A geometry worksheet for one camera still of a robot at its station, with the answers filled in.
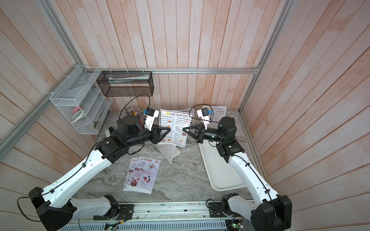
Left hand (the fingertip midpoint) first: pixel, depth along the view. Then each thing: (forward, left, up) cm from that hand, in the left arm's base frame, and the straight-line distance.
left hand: (167, 131), depth 66 cm
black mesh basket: (+50, +35, -8) cm, 62 cm away
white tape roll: (+15, +54, -7) cm, 56 cm away
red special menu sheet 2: (-16, +23, -33) cm, 44 cm away
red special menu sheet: (-9, +25, -33) cm, 42 cm away
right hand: (0, -8, +1) cm, 8 cm away
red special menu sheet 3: (-9, +16, -33) cm, 38 cm away
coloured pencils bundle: (+28, +30, -16) cm, 44 cm away
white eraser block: (+19, +47, -29) cm, 59 cm away
